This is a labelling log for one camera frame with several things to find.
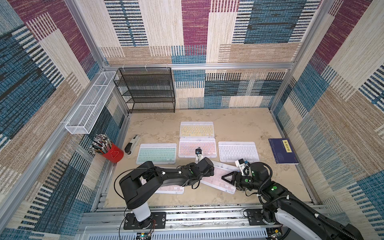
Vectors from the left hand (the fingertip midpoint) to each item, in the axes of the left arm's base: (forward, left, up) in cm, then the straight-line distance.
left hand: (207, 170), depth 89 cm
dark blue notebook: (+12, -49, +1) cm, 50 cm away
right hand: (-9, -8, +7) cm, 14 cm away
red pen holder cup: (+7, +54, +8) cm, 55 cm away
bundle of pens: (+8, +58, +17) cm, 61 cm away
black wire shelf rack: (+53, +41, +19) cm, 70 cm away
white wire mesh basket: (+12, +60, +33) cm, 69 cm away
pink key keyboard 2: (-8, -4, +4) cm, 10 cm away
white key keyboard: (+12, -15, +1) cm, 20 cm away
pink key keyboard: (+17, +12, +1) cm, 21 cm away
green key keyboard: (+12, +29, 0) cm, 31 cm away
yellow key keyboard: (+30, +7, +1) cm, 31 cm away
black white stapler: (+13, +48, +4) cm, 50 cm away
